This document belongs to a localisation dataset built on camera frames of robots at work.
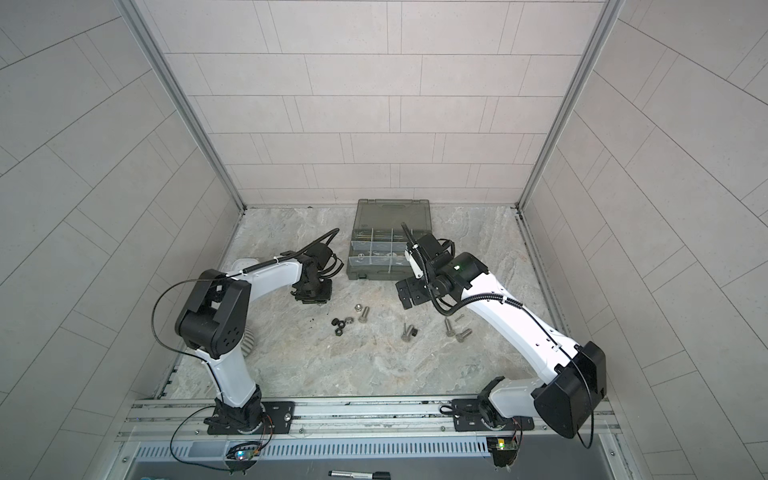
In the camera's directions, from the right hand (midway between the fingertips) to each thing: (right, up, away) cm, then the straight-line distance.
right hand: (413, 292), depth 76 cm
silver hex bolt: (-14, -10, +11) cm, 21 cm away
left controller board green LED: (-38, -34, -12) cm, 52 cm away
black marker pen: (-12, -37, -12) cm, 41 cm away
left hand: (-25, -5, +19) cm, 31 cm away
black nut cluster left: (-21, -12, +11) cm, 26 cm away
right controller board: (+21, -35, -8) cm, 41 cm away
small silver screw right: (+15, -10, +13) cm, 22 cm away
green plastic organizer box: (-11, +11, +26) cm, 30 cm away
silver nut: (-16, -8, +14) cm, 23 cm away
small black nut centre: (+1, -13, +8) cm, 16 cm away
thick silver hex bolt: (+14, -14, +7) cm, 21 cm away
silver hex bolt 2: (-2, -15, +8) cm, 17 cm away
